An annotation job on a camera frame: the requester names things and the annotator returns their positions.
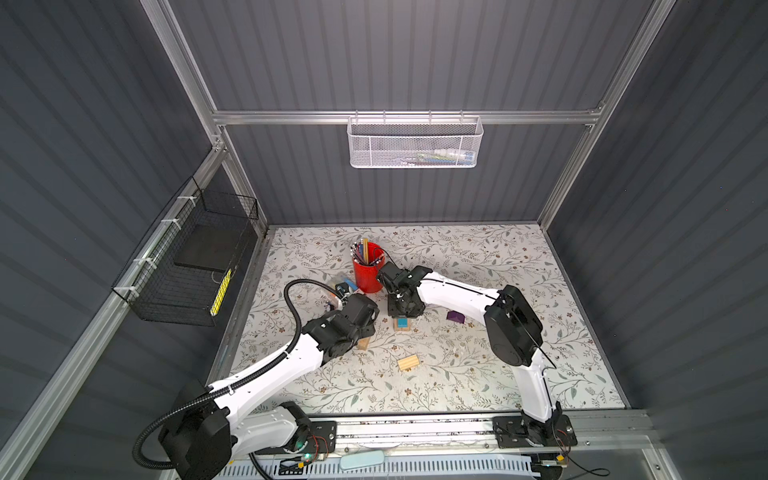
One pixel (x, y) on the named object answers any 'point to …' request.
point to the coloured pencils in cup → (360, 253)
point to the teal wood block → (402, 324)
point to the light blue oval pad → (362, 459)
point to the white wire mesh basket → (415, 142)
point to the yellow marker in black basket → (221, 290)
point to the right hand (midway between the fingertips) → (399, 315)
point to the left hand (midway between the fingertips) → (365, 319)
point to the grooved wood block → (408, 362)
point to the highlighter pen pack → (350, 284)
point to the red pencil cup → (368, 274)
